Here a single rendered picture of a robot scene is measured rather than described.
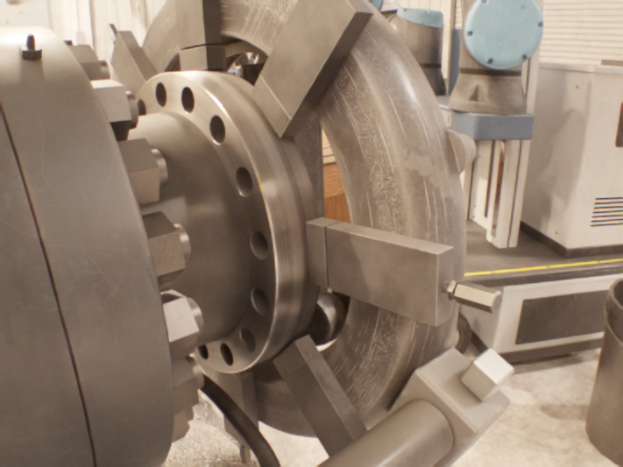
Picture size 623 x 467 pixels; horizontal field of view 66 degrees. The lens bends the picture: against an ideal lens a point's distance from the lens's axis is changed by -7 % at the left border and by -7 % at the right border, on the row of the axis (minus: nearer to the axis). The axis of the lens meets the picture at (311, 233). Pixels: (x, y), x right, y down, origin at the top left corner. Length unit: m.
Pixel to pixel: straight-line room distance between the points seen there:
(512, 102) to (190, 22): 0.76
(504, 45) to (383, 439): 0.76
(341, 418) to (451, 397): 0.16
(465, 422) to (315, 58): 0.43
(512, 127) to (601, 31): 8.23
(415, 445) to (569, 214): 1.04
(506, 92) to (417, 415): 0.84
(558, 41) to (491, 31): 8.73
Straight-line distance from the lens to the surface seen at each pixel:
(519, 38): 1.06
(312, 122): 0.80
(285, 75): 0.60
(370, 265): 0.55
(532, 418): 1.41
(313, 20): 0.57
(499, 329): 1.42
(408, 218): 0.53
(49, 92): 0.48
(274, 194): 0.59
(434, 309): 0.51
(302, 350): 0.70
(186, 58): 0.79
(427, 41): 1.67
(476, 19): 1.05
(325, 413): 0.71
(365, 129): 0.55
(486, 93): 1.23
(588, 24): 9.56
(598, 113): 1.46
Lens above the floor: 0.85
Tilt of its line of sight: 20 degrees down
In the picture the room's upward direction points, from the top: straight up
